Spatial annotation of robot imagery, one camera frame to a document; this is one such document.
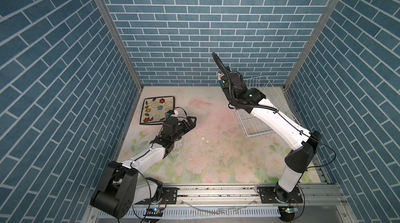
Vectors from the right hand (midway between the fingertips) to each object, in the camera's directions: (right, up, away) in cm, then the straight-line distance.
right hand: (236, 84), depth 77 cm
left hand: (-21, -20, +8) cm, 30 cm away
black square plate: (-50, -14, +26) cm, 59 cm away
